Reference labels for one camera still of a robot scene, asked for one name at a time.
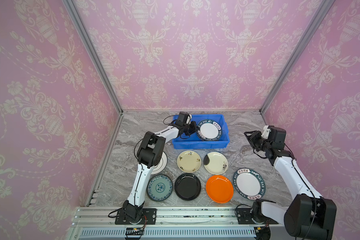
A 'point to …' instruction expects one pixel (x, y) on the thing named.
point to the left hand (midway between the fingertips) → (200, 128)
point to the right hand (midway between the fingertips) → (246, 133)
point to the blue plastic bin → (194, 142)
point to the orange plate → (219, 189)
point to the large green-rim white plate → (248, 184)
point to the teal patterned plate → (159, 187)
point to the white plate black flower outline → (161, 166)
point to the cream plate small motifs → (188, 161)
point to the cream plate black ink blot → (216, 163)
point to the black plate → (187, 186)
